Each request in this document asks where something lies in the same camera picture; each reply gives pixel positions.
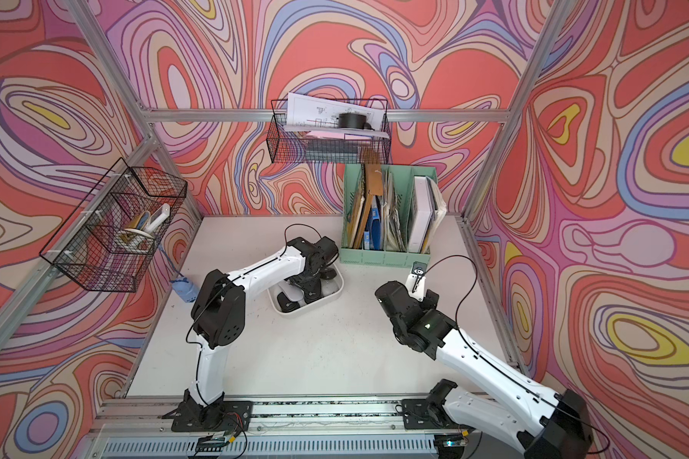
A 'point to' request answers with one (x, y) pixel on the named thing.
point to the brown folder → (373, 182)
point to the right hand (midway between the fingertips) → (411, 294)
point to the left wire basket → (108, 243)
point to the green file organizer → (387, 215)
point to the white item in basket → (157, 217)
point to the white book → (430, 211)
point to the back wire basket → (300, 147)
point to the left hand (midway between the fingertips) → (301, 282)
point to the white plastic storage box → (330, 290)
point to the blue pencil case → (185, 289)
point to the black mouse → (287, 304)
